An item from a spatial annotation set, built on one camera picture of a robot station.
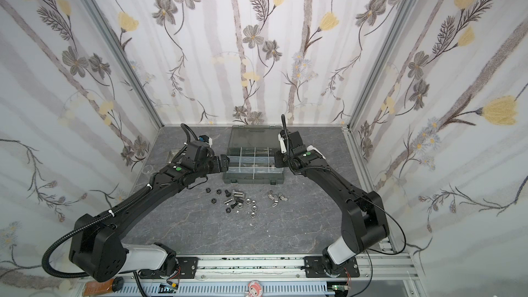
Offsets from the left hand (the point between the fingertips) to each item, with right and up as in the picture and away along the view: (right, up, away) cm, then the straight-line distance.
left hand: (223, 159), depth 84 cm
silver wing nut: (+22, -20, +7) cm, 31 cm away
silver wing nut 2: (+25, -18, +7) cm, 31 cm away
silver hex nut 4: (+12, -24, +2) cm, 27 cm away
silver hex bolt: (+5, -17, +9) cm, 20 cm away
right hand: (+24, +2, +1) cm, 24 cm away
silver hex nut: (+9, -19, +7) cm, 22 cm away
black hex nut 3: (-4, -16, +10) cm, 19 cm away
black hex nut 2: (-6, -19, +7) cm, 21 cm away
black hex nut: (-10, -15, +10) cm, 20 cm away
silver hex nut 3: (+12, -22, +4) cm, 25 cm away
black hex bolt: (0, -17, +9) cm, 19 cm away
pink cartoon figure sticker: (+14, -42, -16) cm, 47 cm away
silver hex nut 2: (+12, -20, +7) cm, 24 cm away
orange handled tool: (-39, -41, -17) cm, 59 cm away
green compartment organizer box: (+10, +3, +21) cm, 23 cm away
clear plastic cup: (-38, -6, +12) cm, 41 cm away
